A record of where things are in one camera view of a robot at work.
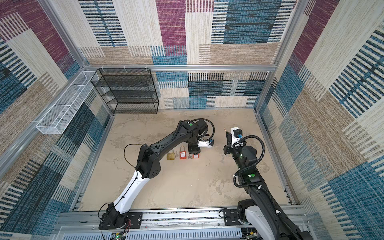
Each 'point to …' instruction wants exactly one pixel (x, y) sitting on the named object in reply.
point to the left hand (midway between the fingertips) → (196, 147)
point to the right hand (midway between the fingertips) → (227, 134)
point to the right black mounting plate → (231, 217)
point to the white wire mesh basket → (55, 121)
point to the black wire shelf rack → (127, 91)
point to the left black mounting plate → (134, 221)
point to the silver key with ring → (189, 156)
